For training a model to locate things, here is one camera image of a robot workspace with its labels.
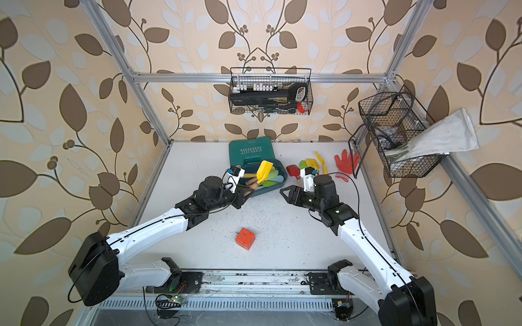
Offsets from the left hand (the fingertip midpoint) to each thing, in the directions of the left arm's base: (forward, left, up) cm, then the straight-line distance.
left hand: (253, 190), depth 77 cm
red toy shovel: (+23, -19, -17) cm, 34 cm away
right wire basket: (+30, -59, +11) cm, 67 cm away
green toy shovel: (+29, -25, -19) cm, 43 cm away
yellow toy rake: (+28, -35, -17) cm, 48 cm away
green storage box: (+32, +5, -15) cm, 36 cm away
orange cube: (-13, +3, -16) cm, 21 cm away
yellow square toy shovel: (+9, -4, +1) cm, 9 cm away
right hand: (0, -13, -1) cm, 13 cm away
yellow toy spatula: (+28, -29, -17) cm, 44 cm away
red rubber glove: (+29, -50, -20) cm, 61 cm away
